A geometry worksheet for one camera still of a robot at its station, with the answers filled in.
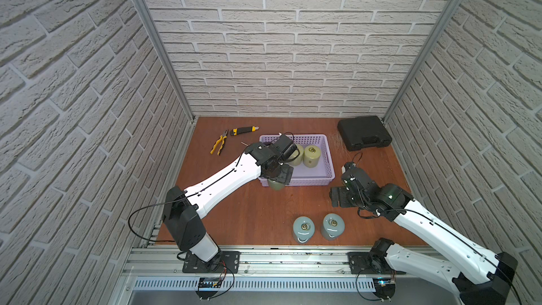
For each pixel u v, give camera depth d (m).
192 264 0.72
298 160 0.98
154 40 0.86
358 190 0.55
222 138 1.10
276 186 0.79
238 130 1.13
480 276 0.39
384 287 0.70
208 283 0.73
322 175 0.97
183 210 0.41
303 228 0.73
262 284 0.77
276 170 0.56
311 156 0.95
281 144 0.60
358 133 1.09
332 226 0.74
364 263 0.73
